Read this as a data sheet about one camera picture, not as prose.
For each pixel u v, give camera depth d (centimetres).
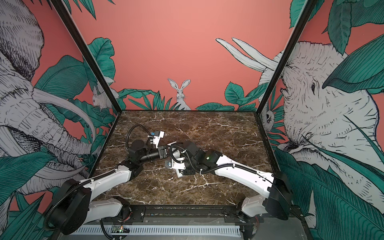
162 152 69
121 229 70
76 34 78
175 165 61
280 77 96
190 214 75
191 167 59
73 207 41
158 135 73
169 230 70
